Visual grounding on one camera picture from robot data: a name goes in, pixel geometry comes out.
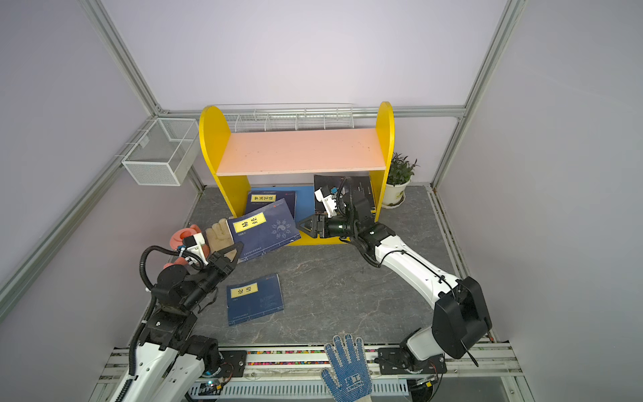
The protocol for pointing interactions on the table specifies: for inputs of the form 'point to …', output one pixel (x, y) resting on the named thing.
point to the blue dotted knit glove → (353, 380)
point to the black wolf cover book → (359, 184)
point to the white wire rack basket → (288, 116)
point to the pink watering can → (177, 240)
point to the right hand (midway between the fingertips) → (300, 227)
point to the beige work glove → (219, 237)
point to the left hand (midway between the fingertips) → (244, 248)
